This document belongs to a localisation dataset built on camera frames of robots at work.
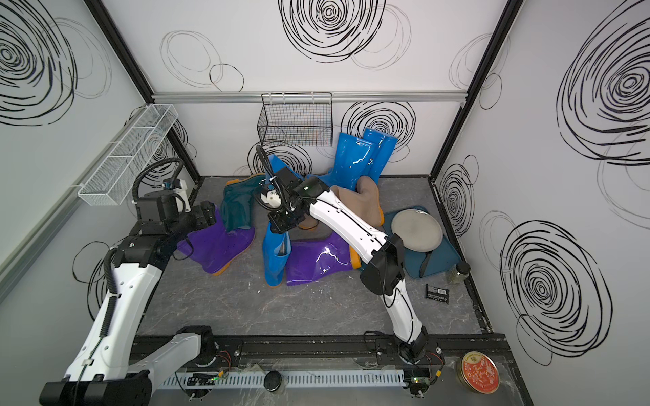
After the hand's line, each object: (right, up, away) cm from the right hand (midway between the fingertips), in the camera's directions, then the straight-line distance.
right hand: (274, 229), depth 77 cm
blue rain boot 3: (+40, +31, +26) cm, 57 cm away
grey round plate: (+53, -3, +22) cm, 58 cm away
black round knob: (+3, -35, -16) cm, 39 cm away
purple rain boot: (+10, -13, +14) cm, 21 cm away
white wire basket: (-46, +18, -2) cm, 49 cm away
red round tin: (+58, -38, -9) cm, 69 cm away
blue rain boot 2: (+27, +27, +28) cm, 47 cm away
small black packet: (+54, -23, +8) cm, 59 cm away
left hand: (-20, +7, -4) cm, 22 cm away
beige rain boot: (+12, +3, -13) cm, 18 cm away
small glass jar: (+60, -15, +5) cm, 62 cm away
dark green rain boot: (-22, +8, +29) cm, 38 cm away
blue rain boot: (+3, -5, -8) cm, 10 cm away
